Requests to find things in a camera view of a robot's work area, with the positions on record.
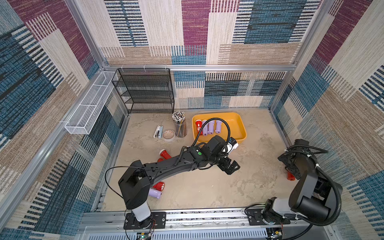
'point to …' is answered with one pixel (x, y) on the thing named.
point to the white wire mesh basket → (80, 122)
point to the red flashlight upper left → (164, 153)
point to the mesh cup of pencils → (180, 126)
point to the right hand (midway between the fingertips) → (290, 168)
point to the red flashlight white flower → (199, 124)
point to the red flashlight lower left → (159, 186)
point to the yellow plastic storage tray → (236, 121)
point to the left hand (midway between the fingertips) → (234, 162)
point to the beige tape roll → (168, 135)
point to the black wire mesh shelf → (145, 89)
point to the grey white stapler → (158, 132)
